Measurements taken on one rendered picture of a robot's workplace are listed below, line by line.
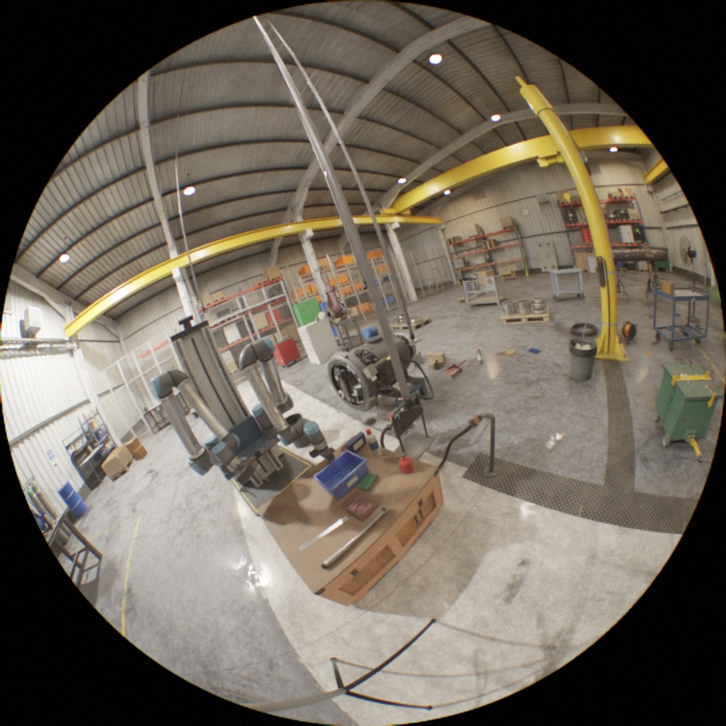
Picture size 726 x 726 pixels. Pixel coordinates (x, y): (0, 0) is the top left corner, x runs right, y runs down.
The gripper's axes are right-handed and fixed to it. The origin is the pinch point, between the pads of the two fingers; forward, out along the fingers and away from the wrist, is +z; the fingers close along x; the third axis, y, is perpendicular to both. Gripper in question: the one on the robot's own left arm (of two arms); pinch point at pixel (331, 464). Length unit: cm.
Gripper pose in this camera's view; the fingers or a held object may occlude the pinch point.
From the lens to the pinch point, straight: 150.2
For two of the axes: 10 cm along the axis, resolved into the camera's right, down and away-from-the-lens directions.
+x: -6.6, -0.2, 7.5
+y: 6.8, -4.4, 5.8
